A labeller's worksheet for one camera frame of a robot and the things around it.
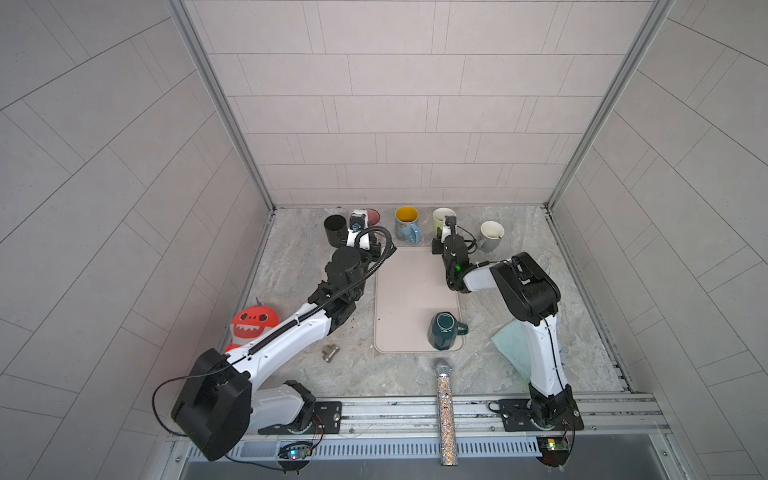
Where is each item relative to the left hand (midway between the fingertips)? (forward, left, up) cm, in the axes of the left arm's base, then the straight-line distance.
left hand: (373, 217), depth 74 cm
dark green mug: (-21, -18, -19) cm, 34 cm away
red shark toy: (-19, +33, -21) cm, 44 cm away
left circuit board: (-46, +16, -25) cm, 55 cm away
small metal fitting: (-25, +12, -27) cm, 38 cm away
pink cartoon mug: (+18, +3, -21) cm, 28 cm away
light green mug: (+23, -21, -24) cm, 39 cm away
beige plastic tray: (-4, -10, -29) cm, 31 cm away
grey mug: (+13, -37, -23) cm, 46 cm away
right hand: (+17, -20, -24) cm, 36 cm away
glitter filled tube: (-39, -18, -26) cm, 50 cm away
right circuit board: (-45, -43, -29) cm, 69 cm away
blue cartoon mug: (+15, -9, -21) cm, 27 cm away
